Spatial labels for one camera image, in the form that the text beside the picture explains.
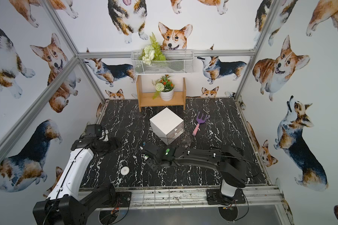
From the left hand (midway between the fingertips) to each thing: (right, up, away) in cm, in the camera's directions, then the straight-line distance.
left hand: (115, 142), depth 81 cm
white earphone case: (+5, -17, +1) cm, 17 cm away
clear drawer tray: (+41, -1, +16) cm, 44 cm away
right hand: (+22, -5, -3) cm, 23 cm away
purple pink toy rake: (+53, +11, +27) cm, 60 cm away
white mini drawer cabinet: (+29, +9, +7) cm, 31 cm away
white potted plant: (+27, +36, +19) cm, 49 cm away
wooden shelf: (+17, +27, +21) cm, 38 cm away
